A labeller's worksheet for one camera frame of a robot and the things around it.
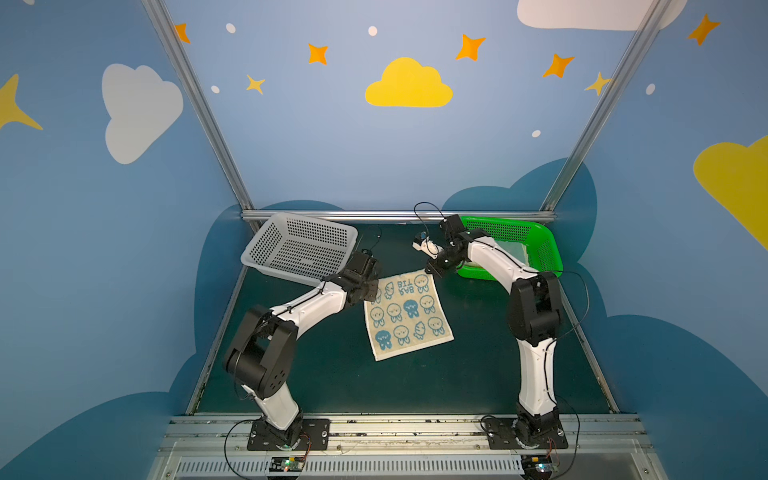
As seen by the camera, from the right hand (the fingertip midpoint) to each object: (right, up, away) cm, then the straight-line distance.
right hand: (431, 266), depth 99 cm
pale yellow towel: (+35, +6, +13) cm, 38 cm away
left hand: (-20, -6, -5) cm, 21 cm away
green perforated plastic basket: (+44, +6, +12) cm, 46 cm away
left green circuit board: (-39, -47, -28) cm, 67 cm away
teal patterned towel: (-8, -16, -3) cm, 18 cm away
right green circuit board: (+22, -48, -27) cm, 59 cm away
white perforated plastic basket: (-48, +6, +16) cm, 51 cm away
